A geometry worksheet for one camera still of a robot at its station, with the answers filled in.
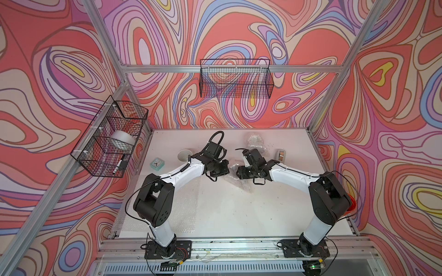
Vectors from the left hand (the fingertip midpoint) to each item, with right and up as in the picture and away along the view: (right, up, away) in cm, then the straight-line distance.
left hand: (232, 172), depth 87 cm
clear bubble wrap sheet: (+7, -6, -1) cm, 10 cm away
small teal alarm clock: (-43, +3, +12) cm, 45 cm away
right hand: (+5, -3, +4) cm, 7 cm away
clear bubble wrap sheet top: (+15, +16, +16) cm, 27 cm away
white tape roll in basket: (-48, +16, -14) cm, 53 cm away
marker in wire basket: (-50, +5, -15) cm, 52 cm away
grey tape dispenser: (+29, +8, +14) cm, 33 cm away
